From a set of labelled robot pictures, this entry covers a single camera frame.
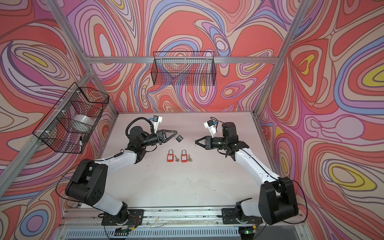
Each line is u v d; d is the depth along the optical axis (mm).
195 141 767
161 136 706
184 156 934
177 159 934
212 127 724
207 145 694
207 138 731
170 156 934
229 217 726
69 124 694
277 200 415
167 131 749
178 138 767
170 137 766
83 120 731
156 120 729
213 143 698
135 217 729
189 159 937
